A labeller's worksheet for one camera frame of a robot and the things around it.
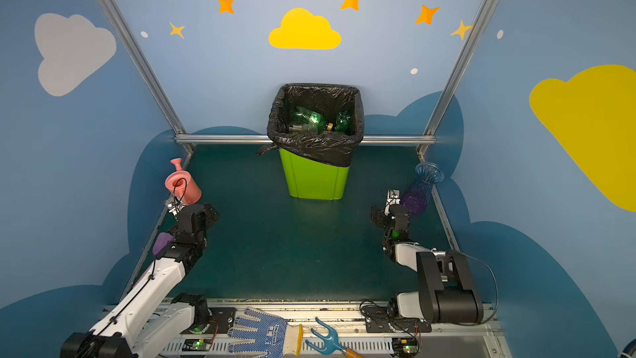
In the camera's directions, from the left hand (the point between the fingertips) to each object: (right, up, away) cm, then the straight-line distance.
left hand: (202, 210), depth 83 cm
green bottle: (+50, +32, +9) cm, 60 cm away
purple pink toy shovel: (-17, -12, +5) cm, 22 cm away
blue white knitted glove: (+27, -35, -12) cm, 45 cm away
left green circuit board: (+5, -37, -13) cm, 39 cm away
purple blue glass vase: (+78, +4, +10) cm, 79 cm away
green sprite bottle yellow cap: (+39, +32, +10) cm, 51 cm away
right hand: (+68, +1, +9) cm, 69 cm away
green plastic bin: (+38, +10, +10) cm, 41 cm away
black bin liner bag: (+44, +41, +10) cm, 61 cm away
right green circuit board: (+65, -38, -12) cm, 76 cm away
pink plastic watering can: (-13, +8, +10) cm, 18 cm away
